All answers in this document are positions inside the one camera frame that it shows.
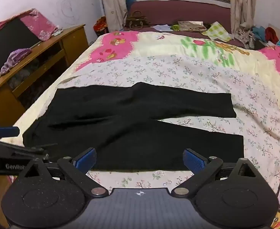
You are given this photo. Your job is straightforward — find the black pants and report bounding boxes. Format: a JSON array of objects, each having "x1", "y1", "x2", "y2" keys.
[{"x1": 23, "y1": 82, "x2": 244, "y2": 171}]

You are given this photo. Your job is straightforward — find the wooden desk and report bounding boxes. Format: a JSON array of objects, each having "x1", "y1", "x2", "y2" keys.
[{"x1": 0, "y1": 25, "x2": 89, "y2": 126}]

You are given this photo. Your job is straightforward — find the floral white bed sheet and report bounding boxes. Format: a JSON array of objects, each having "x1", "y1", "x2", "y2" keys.
[{"x1": 56, "y1": 53, "x2": 280, "y2": 196}]

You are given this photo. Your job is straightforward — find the purple cloth on desk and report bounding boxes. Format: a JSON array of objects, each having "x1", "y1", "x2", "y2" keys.
[{"x1": 0, "y1": 48, "x2": 32, "y2": 76}]

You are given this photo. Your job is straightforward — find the black monitor with pink cover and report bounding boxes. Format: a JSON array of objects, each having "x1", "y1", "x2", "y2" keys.
[{"x1": 0, "y1": 8, "x2": 58, "y2": 70}]

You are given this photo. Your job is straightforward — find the pink cream cartoon blanket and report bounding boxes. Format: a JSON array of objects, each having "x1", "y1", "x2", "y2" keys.
[{"x1": 8, "y1": 30, "x2": 280, "y2": 229}]

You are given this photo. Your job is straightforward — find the green checkered cloth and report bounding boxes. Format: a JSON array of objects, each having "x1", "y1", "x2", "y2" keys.
[{"x1": 202, "y1": 21, "x2": 232, "y2": 42}]

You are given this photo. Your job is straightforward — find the pile of clothes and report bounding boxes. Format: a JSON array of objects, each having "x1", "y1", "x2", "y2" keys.
[{"x1": 234, "y1": 25, "x2": 280, "y2": 50}]

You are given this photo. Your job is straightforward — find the red bag on floor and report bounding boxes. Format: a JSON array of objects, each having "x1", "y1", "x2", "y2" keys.
[{"x1": 93, "y1": 16, "x2": 109, "y2": 37}]

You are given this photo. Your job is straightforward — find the papers on bench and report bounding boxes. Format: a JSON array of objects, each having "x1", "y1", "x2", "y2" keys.
[{"x1": 152, "y1": 21, "x2": 207, "y2": 32}]

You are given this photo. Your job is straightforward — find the brown handbag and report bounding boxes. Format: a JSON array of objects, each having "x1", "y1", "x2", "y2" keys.
[{"x1": 123, "y1": 10, "x2": 150, "y2": 31}]

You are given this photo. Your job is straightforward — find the maroon bench cushion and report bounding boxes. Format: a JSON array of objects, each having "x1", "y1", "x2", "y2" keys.
[{"x1": 130, "y1": 0, "x2": 231, "y2": 32}]

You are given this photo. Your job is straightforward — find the left beige curtain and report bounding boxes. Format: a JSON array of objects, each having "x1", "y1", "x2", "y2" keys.
[{"x1": 102, "y1": 0, "x2": 128, "y2": 32}]

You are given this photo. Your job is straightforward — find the beige curtain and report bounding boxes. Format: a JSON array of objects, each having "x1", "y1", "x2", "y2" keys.
[
  {"x1": 230, "y1": 0, "x2": 256, "y2": 42},
  {"x1": 102, "y1": 0, "x2": 128, "y2": 32}
]

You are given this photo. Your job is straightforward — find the right beige curtain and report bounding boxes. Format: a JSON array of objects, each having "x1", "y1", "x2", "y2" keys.
[{"x1": 230, "y1": 0, "x2": 256, "y2": 42}]

